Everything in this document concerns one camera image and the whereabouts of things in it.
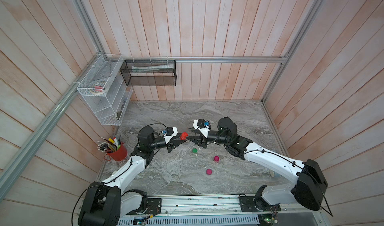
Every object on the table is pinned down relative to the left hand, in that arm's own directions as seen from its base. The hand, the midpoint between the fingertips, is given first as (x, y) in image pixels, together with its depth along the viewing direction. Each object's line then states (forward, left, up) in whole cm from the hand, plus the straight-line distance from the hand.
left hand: (183, 138), depth 76 cm
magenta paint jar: (-3, -19, -18) cm, 27 cm away
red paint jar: (-2, 0, +6) cm, 6 cm away
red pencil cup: (-4, +37, -12) cm, 39 cm away
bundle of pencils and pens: (-3, +40, -4) cm, 40 cm away
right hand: (0, -2, +6) cm, 6 cm away
